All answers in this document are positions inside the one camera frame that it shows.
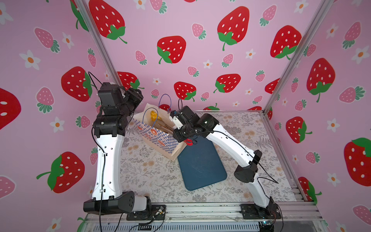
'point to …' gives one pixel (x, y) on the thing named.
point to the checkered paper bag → (156, 126)
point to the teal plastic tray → (200, 165)
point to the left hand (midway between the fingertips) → (140, 91)
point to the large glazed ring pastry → (153, 115)
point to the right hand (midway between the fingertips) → (181, 128)
